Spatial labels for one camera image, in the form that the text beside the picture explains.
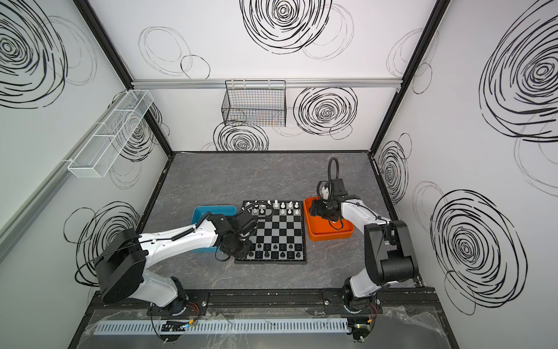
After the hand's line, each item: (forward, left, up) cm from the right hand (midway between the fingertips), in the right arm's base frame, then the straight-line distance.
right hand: (314, 210), depth 92 cm
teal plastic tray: (-1, +51, -2) cm, 51 cm away
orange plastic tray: (-9, -2, +1) cm, 9 cm away
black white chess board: (-11, +15, -4) cm, 19 cm away
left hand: (-18, +27, -2) cm, 32 cm away
